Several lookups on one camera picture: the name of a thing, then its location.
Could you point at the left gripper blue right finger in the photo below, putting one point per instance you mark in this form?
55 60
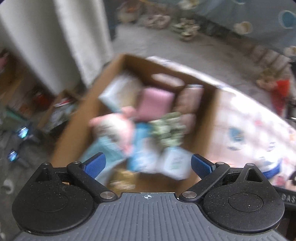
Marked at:
211 176

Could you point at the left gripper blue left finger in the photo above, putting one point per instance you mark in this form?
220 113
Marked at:
84 174

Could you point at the pink plush pig toy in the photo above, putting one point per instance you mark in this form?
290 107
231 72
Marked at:
118 127

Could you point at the green cloth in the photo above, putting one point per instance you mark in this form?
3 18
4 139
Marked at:
168 130

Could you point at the light blue towel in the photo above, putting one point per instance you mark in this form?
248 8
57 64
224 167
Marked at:
113 154

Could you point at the white square wipes container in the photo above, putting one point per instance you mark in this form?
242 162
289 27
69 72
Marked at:
175 162

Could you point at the gold packet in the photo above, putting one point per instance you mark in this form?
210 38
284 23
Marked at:
123 180

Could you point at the checkered floral table cloth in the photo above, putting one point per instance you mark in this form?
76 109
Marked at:
236 129

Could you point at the small open cardboard box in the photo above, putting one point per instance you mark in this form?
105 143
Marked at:
56 118

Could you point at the pink folded towel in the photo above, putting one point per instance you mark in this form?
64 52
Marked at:
154 103

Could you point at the red plastic bag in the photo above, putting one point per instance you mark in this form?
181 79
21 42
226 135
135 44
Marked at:
279 95

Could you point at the white sofa cushion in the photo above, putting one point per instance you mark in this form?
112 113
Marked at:
61 42

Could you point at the grey blue hanging quilt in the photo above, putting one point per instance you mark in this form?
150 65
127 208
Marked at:
271 23

